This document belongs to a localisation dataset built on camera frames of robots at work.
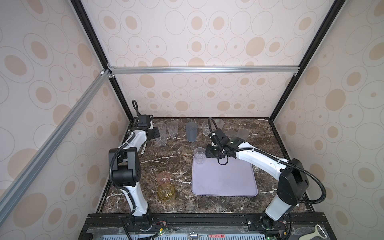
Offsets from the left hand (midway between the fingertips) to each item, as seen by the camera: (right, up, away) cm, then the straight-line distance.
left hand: (159, 129), depth 97 cm
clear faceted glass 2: (0, -8, +9) cm, 12 cm away
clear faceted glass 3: (-1, +2, +13) cm, 13 cm away
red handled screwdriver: (+32, -50, -28) cm, 66 cm away
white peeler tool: (+83, -50, -26) cm, 100 cm away
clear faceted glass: (+26, -17, 0) cm, 31 cm away
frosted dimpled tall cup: (+59, -3, +14) cm, 61 cm away
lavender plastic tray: (+48, -29, -9) cm, 57 cm away
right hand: (+30, -14, -11) cm, 35 cm away
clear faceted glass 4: (+7, +2, +14) cm, 15 cm away
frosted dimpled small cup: (+42, +5, +16) cm, 45 cm away
